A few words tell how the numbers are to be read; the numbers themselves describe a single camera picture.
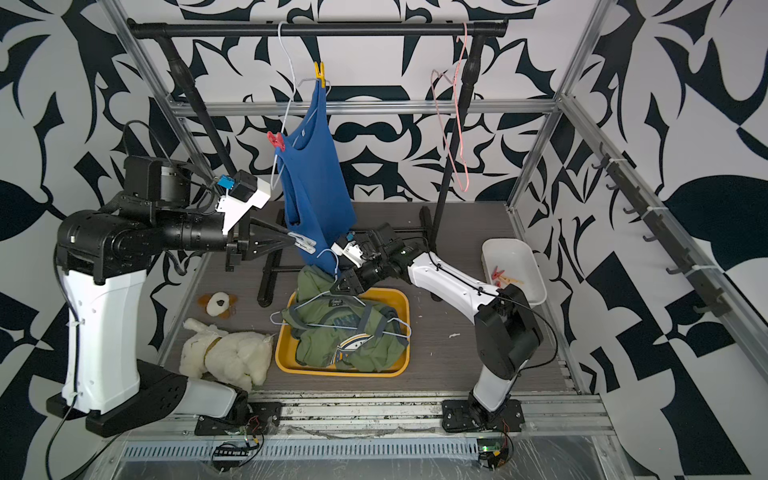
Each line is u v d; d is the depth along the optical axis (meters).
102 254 0.33
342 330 0.78
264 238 0.49
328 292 0.75
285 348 0.83
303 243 0.51
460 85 0.62
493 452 0.71
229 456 0.73
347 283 0.71
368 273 0.70
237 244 0.42
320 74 0.81
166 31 0.52
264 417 0.74
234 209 0.42
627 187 0.65
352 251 0.73
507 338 0.46
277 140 0.54
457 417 0.74
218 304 0.91
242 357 0.73
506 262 1.05
